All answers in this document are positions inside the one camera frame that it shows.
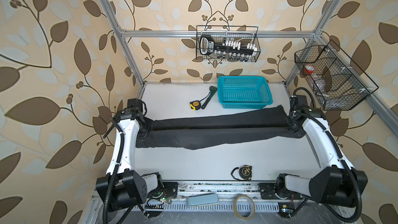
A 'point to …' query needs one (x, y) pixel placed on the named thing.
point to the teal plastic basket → (244, 92)
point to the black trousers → (201, 131)
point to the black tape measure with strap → (245, 172)
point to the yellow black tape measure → (195, 105)
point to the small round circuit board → (285, 211)
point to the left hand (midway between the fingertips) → (149, 128)
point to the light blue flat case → (202, 199)
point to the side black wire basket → (338, 84)
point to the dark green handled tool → (212, 89)
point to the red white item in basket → (309, 71)
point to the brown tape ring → (253, 207)
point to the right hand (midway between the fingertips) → (295, 127)
